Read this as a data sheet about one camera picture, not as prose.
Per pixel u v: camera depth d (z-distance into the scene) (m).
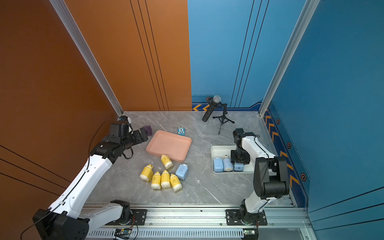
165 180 0.79
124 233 0.72
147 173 0.81
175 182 0.77
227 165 0.84
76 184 0.43
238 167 0.83
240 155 0.77
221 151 0.98
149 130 1.00
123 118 0.68
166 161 0.85
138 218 0.73
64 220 0.37
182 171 0.81
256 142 0.58
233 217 0.72
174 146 1.00
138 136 0.69
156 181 0.79
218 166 0.84
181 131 1.06
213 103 0.94
